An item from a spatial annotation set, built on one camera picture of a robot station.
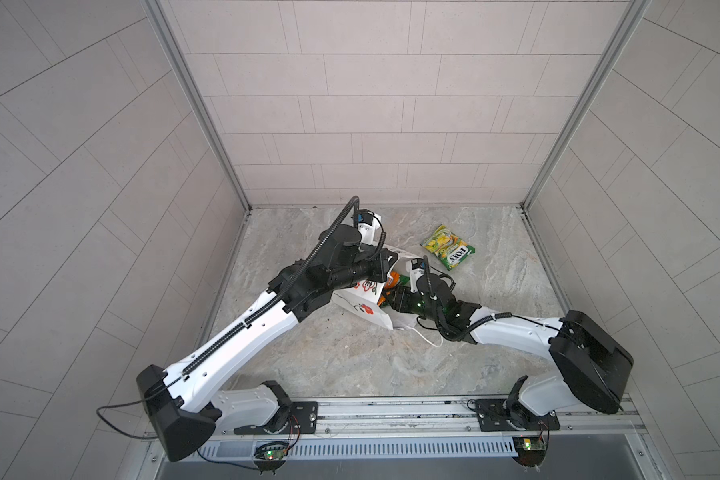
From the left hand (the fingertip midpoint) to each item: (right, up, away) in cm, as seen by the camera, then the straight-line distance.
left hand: (407, 257), depth 63 cm
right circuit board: (+29, -45, +5) cm, 54 cm away
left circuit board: (-30, -44, +1) cm, 53 cm away
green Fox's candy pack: (+18, 0, +38) cm, 42 cm away
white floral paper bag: (-10, -11, +9) cm, 17 cm away
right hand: (-5, -12, +19) cm, 23 cm away
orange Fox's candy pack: (-1, -10, +28) cm, 29 cm away
